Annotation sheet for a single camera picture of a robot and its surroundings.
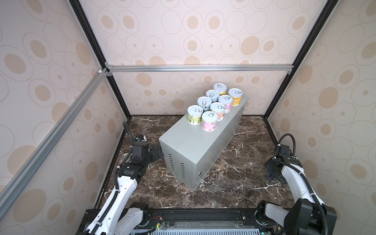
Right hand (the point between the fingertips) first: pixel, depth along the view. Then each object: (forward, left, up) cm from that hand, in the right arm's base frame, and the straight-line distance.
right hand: (276, 169), depth 83 cm
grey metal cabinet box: (-5, +49, +28) cm, 56 cm away
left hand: (+8, +66, +13) cm, 68 cm away
